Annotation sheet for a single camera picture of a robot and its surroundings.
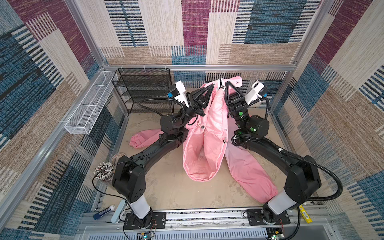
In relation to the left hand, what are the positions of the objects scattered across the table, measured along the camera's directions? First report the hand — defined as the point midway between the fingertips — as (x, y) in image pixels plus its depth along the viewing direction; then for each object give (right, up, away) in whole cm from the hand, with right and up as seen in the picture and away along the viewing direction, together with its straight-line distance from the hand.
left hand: (214, 86), depth 50 cm
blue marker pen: (-53, -56, +24) cm, 81 cm away
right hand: (+3, +1, +1) cm, 3 cm away
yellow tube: (+47, -56, +23) cm, 76 cm away
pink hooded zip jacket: (-1, -18, +16) cm, 24 cm away
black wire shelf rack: (-42, +13, +59) cm, 73 cm away
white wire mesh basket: (-74, -8, +44) cm, 87 cm away
